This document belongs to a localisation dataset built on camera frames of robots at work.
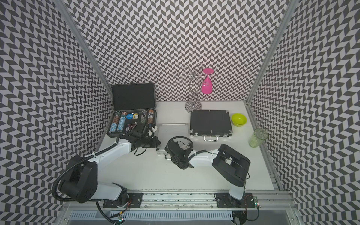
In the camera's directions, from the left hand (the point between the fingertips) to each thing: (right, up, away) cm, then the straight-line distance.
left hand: (159, 144), depth 88 cm
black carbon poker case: (+34, +12, +10) cm, 37 cm away
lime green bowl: (+57, +15, +17) cm, 61 cm away
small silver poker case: (+4, +7, +5) cm, 10 cm away
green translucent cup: (+71, +4, +14) cm, 73 cm away
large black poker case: (-25, +28, +19) cm, 42 cm away
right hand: (+6, -4, +1) cm, 7 cm away
